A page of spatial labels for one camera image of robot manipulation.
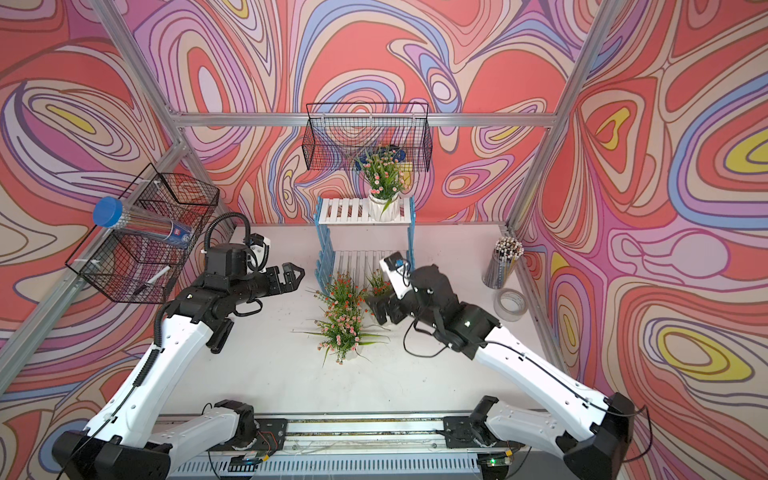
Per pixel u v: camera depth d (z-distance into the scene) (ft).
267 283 2.14
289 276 2.17
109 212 2.06
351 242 4.15
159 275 2.43
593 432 1.25
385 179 2.38
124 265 2.31
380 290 2.77
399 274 1.88
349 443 2.41
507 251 2.90
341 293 2.71
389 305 1.95
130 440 1.22
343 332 2.51
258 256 1.94
